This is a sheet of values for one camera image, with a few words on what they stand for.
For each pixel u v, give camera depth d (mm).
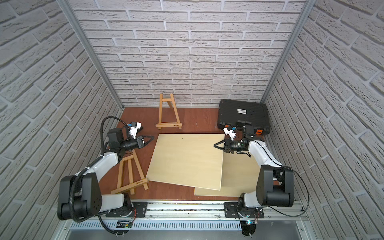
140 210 733
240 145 710
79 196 417
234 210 731
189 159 1026
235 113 1074
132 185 775
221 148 763
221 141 777
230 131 785
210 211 756
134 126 758
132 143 745
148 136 798
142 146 760
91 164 501
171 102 971
